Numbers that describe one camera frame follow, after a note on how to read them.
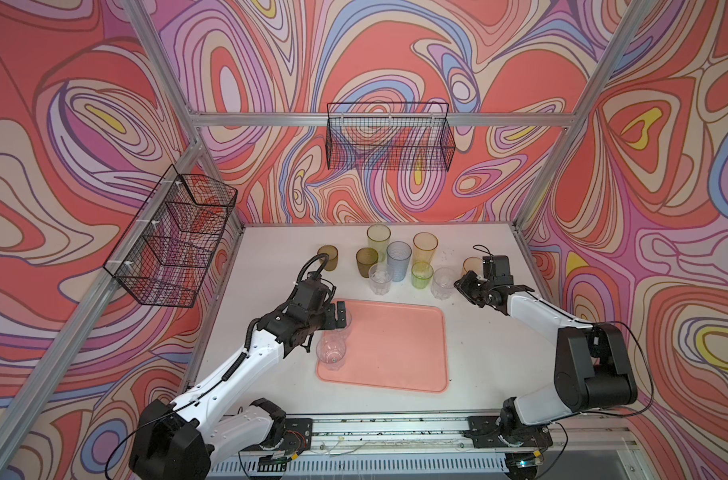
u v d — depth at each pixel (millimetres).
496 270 719
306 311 605
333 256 1008
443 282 990
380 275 1019
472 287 828
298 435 727
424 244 964
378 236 988
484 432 731
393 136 962
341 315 735
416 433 750
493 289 701
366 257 999
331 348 851
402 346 902
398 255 1019
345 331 874
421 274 999
